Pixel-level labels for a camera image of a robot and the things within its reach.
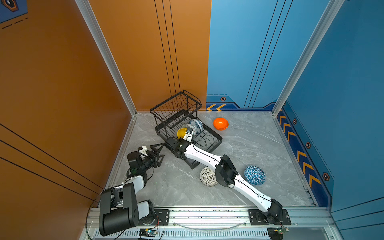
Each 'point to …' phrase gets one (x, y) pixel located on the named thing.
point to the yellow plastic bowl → (181, 132)
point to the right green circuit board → (280, 230)
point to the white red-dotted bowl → (207, 176)
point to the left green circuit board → (147, 232)
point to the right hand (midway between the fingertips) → (189, 139)
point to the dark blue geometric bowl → (254, 175)
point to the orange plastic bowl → (220, 123)
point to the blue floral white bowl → (197, 124)
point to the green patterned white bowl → (184, 130)
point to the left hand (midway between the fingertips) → (164, 148)
